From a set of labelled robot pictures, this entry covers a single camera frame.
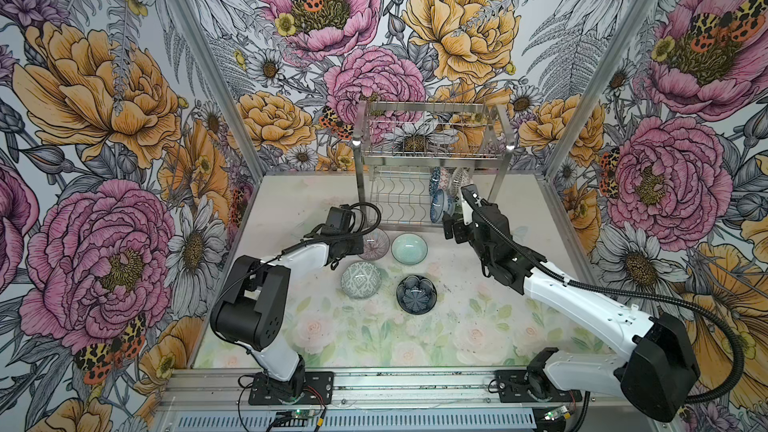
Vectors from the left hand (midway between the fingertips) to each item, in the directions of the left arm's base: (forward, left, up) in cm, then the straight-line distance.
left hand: (356, 249), depth 95 cm
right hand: (-1, -30, +18) cm, 35 cm away
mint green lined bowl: (+1, -17, -1) cm, 17 cm away
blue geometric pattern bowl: (+29, -27, 0) cm, 40 cm away
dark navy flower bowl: (-13, -18, -3) cm, 23 cm away
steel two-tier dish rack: (+41, -15, +9) cm, 45 cm away
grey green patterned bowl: (-9, -2, -3) cm, 10 cm away
